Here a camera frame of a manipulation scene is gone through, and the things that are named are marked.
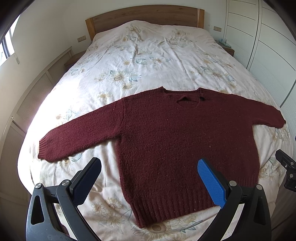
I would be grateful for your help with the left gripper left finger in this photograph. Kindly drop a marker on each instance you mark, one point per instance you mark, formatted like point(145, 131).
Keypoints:
point(42, 219)

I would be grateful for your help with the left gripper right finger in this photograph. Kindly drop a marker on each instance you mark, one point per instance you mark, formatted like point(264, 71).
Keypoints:
point(254, 222)

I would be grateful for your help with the dark red knit sweater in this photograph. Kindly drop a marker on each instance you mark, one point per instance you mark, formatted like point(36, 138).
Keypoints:
point(160, 137)

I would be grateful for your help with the radiator cover panelling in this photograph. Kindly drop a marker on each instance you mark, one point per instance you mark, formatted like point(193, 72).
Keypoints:
point(14, 133)

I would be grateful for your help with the wooden nightstand right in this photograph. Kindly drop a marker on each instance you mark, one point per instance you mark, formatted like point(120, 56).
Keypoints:
point(229, 50)

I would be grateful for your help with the items on nightstand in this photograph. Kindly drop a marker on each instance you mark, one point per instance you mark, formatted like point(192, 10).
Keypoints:
point(224, 42)

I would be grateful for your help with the white sliding wardrobe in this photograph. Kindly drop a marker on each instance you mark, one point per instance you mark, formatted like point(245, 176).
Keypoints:
point(264, 45)

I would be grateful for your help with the window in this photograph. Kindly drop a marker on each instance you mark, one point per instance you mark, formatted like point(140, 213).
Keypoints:
point(7, 48)

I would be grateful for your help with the floral white bed duvet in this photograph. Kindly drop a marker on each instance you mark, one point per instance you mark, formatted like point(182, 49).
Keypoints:
point(129, 59)

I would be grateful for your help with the wooden headboard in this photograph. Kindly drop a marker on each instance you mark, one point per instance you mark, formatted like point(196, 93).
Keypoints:
point(159, 14)

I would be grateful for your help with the beige wall socket right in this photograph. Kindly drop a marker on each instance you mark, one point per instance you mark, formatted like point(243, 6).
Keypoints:
point(218, 29)

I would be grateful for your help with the beige wall socket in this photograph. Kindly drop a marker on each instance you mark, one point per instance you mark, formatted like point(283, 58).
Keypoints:
point(80, 39)
point(218, 29)

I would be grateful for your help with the beige wall socket left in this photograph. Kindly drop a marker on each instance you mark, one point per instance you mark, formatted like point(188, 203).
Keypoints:
point(80, 39)

